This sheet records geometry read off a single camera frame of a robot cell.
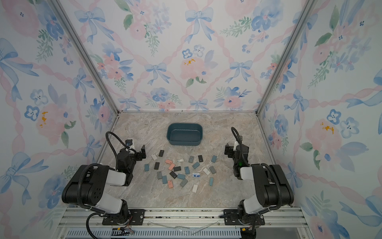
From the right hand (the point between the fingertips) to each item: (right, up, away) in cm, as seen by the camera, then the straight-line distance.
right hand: (236, 143), depth 94 cm
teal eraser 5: (-35, -19, -5) cm, 40 cm away
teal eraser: (-56, -14, -3) cm, 58 cm away
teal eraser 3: (-26, -13, -1) cm, 29 cm away
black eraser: (-48, -7, +4) cm, 49 cm away
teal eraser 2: (-14, -10, +2) cm, 17 cm away
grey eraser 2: (-48, -18, -6) cm, 51 cm away
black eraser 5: (-39, -18, -6) cm, 43 cm away
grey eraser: (-29, -10, +1) cm, 30 cm away
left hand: (-62, -1, -1) cm, 62 cm away
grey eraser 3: (-16, -15, -4) cm, 22 cm away
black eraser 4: (-38, -15, -4) cm, 41 cm away
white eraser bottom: (-26, -24, -10) cm, 37 cm away
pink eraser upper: (-43, -11, -1) cm, 44 cm away
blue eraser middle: (-31, -15, -4) cm, 35 cm away
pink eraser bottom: (-40, -22, -10) cm, 47 cm away
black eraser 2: (-50, -14, -3) cm, 52 cm away
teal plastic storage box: (-34, +5, +12) cm, 36 cm away
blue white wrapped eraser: (-26, -18, -6) cm, 32 cm away
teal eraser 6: (-17, -20, -8) cm, 28 cm away
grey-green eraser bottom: (-33, -22, -8) cm, 40 cm away
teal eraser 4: (-44, -20, -8) cm, 49 cm away
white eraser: (-53, -8, +1) cm, 53 cm away
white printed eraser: (-35, -11, -1) cm, 37 cm away
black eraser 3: (-23, -10, +1) cm, 25 cm away
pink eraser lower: (-41, -14, -3) cm, 43 cm away
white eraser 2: (-19, -16, -4) cm, 25 cm away
